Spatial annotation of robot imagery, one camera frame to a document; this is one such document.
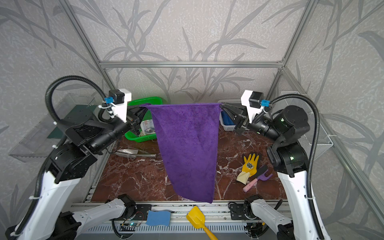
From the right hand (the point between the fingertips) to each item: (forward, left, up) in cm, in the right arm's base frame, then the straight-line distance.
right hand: (223, 99), depth 47 cm
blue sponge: (-27, +30, -53) cm, 67 cm away
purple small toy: (-7, -28, -54) cm, 61 cm away
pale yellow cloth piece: (-7, -16, -53) cm, 56 cm away
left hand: (+1, +25, -2) cm, 25 cm away
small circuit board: (-29, +41, -54) cm, 74 cm away
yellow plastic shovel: (-27, +10, -52) cm, 59 cm away
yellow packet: (-1, -21, -51) cm, 56 cm away
